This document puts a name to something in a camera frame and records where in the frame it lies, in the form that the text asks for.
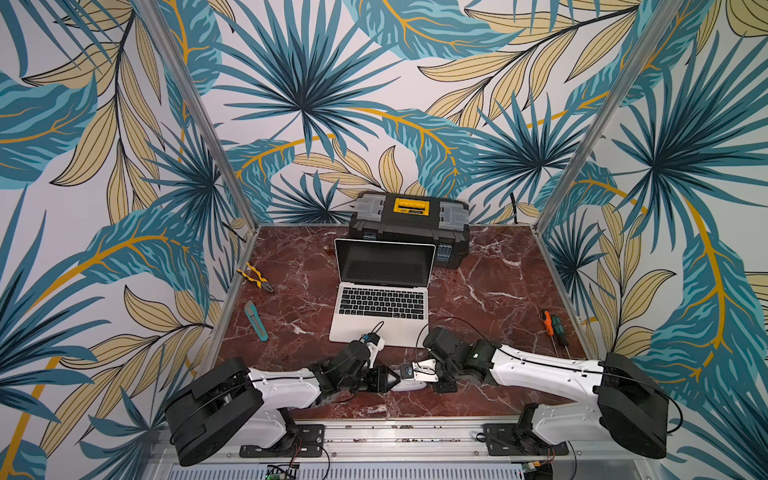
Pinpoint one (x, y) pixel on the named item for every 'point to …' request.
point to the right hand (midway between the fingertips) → (417, 383)
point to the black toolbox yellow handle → (386, 215)
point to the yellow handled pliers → (261, 282)
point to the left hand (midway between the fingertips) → (393, 384)
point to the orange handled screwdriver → (549, 324)
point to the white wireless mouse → (409, 385)
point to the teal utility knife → (256, 320)
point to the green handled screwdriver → (559, 330)
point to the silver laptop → (383, 289)
